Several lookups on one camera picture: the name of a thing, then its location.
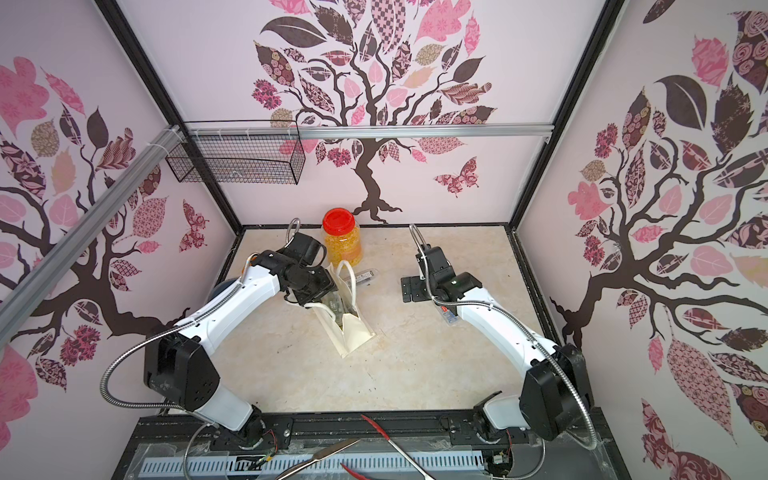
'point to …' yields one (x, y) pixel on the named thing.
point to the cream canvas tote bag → (348, 332)
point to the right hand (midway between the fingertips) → (419, 281)
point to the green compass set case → (334, 300)
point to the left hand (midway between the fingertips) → (332, 298)
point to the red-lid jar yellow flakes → (342, 236)
